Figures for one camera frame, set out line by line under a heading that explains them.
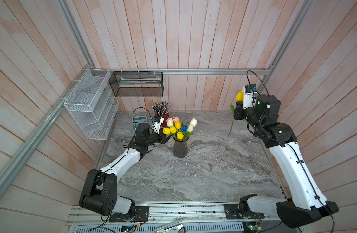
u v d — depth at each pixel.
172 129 0.72
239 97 0.62
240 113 0.58
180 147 0.94
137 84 1.08
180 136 0.71
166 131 0.70
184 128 0.71
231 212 0.73
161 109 0.98
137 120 1.11
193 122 0.75
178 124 0.72
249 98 0.55
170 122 0.73
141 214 0.73
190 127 0.72
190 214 0.75
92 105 0.69
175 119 0.75
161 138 0.73
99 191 0.43
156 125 0.75
